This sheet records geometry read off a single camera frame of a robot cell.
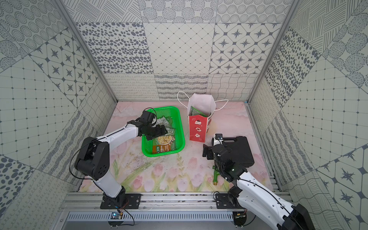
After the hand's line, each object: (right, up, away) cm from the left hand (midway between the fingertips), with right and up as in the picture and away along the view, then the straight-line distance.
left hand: (162, 131), depth 92 cm
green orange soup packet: (0, -9, +3) cm, 9 cm away
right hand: (+31, -8, -10) cm, 33 cm away
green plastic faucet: (+33, -24, -11) cm, 42 cm away
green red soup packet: (+20, +13, -2) cm, 24 cm away
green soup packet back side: (+2, +5, +11) cm, 12 cm away
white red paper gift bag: (+26, +15, +9) cm, 31 cm away
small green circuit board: (-20, -40, -21) cm, 50 cm away
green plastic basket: (+7, +12, +11) cm, 18 cm away
